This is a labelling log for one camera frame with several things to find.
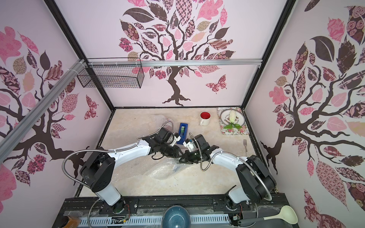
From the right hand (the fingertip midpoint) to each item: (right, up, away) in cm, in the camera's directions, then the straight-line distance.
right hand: (180, 160), depth 82 cm
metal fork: (+45, +6, +16) cm, 49 cm away
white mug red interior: (+19, +26, +28) cm, 43 cm away
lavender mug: (-1, -3, -2) cm, 4 cm away
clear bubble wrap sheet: (-11, -7, +6) cm, 14 cm away
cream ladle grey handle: (+55, -24, -11) cm, 61 cm away
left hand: (+1, +1, +2) cm, 2 cm away
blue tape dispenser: (+1, +15, +16) cm, 22 cm away
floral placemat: (+47, +16, +23) cm, 55 cm away
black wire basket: (-45, +56, +13) cm, 74 cm away
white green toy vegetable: (+40, +26, +28) cm, 55 cm away
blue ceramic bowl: (-1, -25, -12) cm, 28 cm away
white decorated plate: (+35, +24, +29) cm, 51 cm away
